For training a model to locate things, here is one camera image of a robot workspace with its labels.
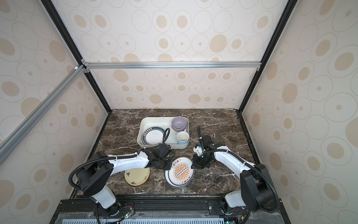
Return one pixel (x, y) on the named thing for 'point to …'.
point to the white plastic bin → (163, 122)
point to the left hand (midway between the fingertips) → (175, 165)
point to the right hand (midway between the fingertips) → (192, 166)
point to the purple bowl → (179, 123)
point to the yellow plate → (137, 177)
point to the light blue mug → (182, 137)
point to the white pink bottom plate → (181, 173)
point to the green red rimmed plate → (153, 136)
